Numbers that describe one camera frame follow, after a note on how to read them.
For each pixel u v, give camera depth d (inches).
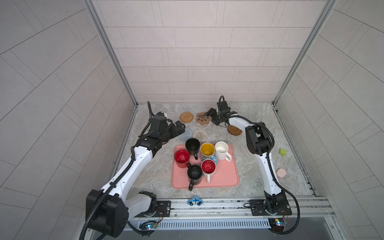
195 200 28.4
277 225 26.7
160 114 27.9
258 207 27.9
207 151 34.4
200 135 38.9
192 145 34.9
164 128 24.3
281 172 31.8
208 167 33.1
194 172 31.1
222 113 34.0
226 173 32.6
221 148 35.8
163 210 27.8
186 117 42.6
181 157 33.9
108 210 14.7
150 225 25.5
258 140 24.8
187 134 39.0
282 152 35.1
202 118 41.9
